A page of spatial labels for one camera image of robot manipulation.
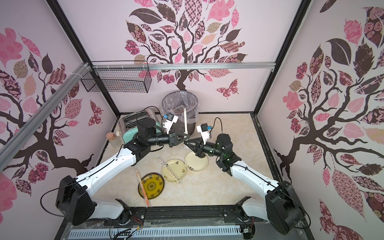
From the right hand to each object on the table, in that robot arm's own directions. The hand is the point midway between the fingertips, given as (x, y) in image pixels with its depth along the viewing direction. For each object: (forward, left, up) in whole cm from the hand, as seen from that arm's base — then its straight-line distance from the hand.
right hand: (186, 141), depth 69 cm
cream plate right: (+1, -4, -27) cm, 27 cm away
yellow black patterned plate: (-11, +21, -27) cm, 36 cm away
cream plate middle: (-1, +7, -27) cm, 28 cm away
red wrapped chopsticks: (-21, +22, -26) cm, 39 cm away
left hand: (0, -2, +1) cm, 2 cm away
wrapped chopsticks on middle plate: (0, +14, -26) cm, 30 cm away
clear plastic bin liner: (+39, +9, -8) cm, 41 cm away
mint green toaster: (+20, +37, -10) cm, 43 cm away
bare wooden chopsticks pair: (+3, 0, +5) cm, 6 cm away
